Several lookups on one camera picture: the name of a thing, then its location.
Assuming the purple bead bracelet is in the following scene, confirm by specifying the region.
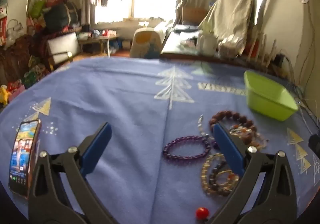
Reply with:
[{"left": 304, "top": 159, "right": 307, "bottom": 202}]
[{"left": 163, "top": 136, "right": 212, "bottom": 166}]

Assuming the beige cloth cover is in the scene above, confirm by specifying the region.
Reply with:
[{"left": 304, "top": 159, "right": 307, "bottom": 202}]
[{"left": 200, "top": 0, "right": 255, "bottom": 55}]

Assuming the clear and orange bead bracelet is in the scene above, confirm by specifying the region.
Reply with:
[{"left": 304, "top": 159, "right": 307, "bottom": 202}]
[{"left": 230, "top": 125, "right": 269, "bottom": 150}]

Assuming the cream chair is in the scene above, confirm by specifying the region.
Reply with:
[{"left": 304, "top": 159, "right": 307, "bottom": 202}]
[{"left": 130, "top": 28, "right": 163, "bottom": 59}]

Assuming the bundle of wooden sticks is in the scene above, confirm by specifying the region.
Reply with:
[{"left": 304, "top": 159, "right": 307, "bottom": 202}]
[{"left": 250, "top": 32, "right": 278, "bottom": 67}]

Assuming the smartphone with lit screen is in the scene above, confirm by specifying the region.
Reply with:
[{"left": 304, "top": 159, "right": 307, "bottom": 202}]
[{"left": 8, "top": 119, "right": 42, "bottom": 199}]

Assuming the red and white box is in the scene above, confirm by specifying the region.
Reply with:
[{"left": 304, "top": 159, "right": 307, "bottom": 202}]
[{"left": 0, "top": 6, "right": 8, "bottom": 45}]

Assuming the green plastic bin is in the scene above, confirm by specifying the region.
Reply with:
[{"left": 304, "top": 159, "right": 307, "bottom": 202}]
[{"left": 244, "top": 70, "right": 299, "bottom": 122}]

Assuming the pale yellow bead bracelet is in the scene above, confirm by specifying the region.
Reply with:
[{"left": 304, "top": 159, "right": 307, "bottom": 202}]
[{"left": 201, "top": 154, "right": 233, "bottom": 196}]

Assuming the dark bead bracelet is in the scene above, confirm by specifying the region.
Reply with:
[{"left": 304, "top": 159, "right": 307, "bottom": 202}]
[{"left": 209, "top": 160, "right": 235, "bottom": 196}]

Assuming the brown wooden bead bracelet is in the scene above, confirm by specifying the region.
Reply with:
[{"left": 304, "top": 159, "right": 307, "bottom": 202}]
[{"left": 209, "top": 111, "right": 258, "bottom": 145}]

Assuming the orange and yellow bead bracelet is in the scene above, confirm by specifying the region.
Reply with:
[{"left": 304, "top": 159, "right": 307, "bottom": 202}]
[{"left": 216, "top": 169, "right": 240, "bottom": 189}]

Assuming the yellow toy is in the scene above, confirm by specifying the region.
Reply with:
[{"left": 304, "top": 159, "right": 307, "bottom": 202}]
[{"left": 0, "top": 85, "right": 12, "bottom": 105}]

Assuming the red round bead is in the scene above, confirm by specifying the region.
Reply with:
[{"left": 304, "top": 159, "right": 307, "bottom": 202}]
[{"left": 195, "top": 207, "right": 210, "bottom": 221}]

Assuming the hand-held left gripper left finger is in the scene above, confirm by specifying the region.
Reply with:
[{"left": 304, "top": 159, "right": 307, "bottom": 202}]
[{"left": 28, "top": 122, "right": 120, "bottom": 224}]

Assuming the low wooden table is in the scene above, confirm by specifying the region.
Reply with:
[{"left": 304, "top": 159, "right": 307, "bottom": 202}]
[{"left": 77, "top": 34, "right": 120, "bottom": 58}]

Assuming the pile of colourful bags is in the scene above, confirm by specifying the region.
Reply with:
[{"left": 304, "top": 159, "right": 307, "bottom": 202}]
[{"left": 27, "top": 0, "right": 83, "bottom": 36}]

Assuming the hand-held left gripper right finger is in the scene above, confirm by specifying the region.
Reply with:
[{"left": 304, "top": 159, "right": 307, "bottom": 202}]
[{"left": 207, "top": 123, "right": 298, "bottom": 224}]

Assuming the cardboard box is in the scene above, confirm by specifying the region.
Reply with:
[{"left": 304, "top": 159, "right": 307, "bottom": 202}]
[{"left": 184, "top": 6, "right": 208, "bottom": 25}]

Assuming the blue printed tablecloth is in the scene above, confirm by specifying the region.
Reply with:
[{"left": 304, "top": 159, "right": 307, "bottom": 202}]
[{"left": 0, "top": 57, "right": 320, "bottom": 224}]

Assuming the white cup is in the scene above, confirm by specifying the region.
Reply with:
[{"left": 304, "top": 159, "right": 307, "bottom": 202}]
[{"left": 197, "top": 33, "right": 217, "bottom": 56}]

